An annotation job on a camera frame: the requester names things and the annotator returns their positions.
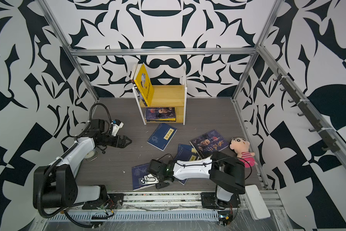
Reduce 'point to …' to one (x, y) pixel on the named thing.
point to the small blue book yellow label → (162, 136)
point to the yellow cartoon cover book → (143, 84)
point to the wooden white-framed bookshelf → (167, 96)
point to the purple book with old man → (158, 113)
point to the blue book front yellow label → (138, 172)
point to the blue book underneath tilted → (188, 147)
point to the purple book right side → (205, 144)
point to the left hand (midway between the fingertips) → (123, 138)
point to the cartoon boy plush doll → (240, 146)
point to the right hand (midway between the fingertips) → (156, 173)
